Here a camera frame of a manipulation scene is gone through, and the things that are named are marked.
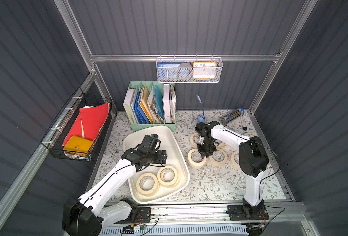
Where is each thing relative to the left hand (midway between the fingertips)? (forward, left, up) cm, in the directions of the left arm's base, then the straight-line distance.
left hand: (159, 155), depth 79 cm
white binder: (+32, -3, +9) cm, 33 cm away
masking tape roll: (-1, -20, -10) cm, 22 cm away
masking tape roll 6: (-6, -4, -15) cm, 16 cm away
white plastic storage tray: (+14, -8, -6) cm, 17 cm away
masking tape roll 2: (+1, -35, -12) cm, 37 cm away
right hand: (+5, -27, -10) cm, 30 cm away
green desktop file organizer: (+31, +8, +7) cm, 33 cm away
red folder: (+10, +34, +17) cm, 39 cm away
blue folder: (+29, +15, -1) cm, 32 cm away
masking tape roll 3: (+13, -21, -11) cm, 27 cm away
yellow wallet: (-3, +35, +17) cm, 39 cm away
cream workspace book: (+27, +21, +10) cm, 36 cm away
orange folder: (+34, +12, +7) cm, 37 cm away
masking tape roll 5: (-17, +5, -8) cm, 20 cm away
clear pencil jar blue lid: (+38, -53, -10) cm, 66 cm away
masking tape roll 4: (+21, -61, -11) cm, 66 cm away
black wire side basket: (-4, +42, +21) cm, 47 cm away
